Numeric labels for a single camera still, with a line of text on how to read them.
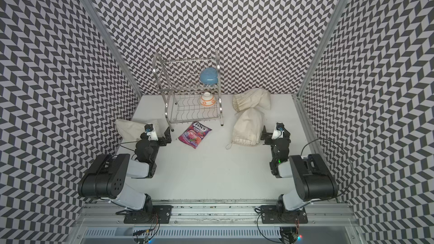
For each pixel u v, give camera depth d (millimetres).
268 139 805
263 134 832
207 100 1033
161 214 723
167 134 860
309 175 459
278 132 771
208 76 814
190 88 840
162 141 810
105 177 449
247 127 932
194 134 990
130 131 893
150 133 768
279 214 668
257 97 1061
